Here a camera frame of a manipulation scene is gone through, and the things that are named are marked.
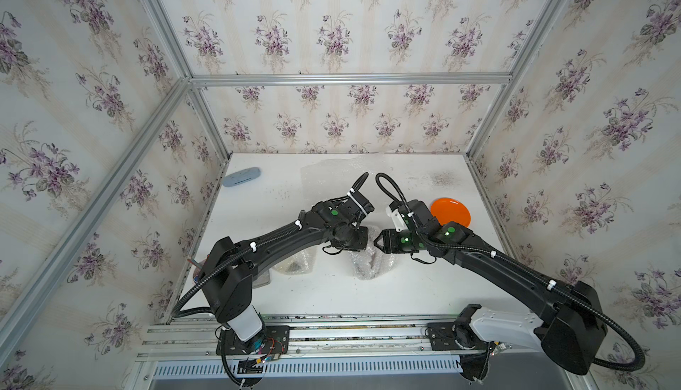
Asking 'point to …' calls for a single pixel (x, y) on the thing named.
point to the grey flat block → (262, 280)
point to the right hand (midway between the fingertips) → (383, 243)
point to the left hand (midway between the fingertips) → (364, 245)
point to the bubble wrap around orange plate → (326, 180)
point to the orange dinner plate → (450, 210)
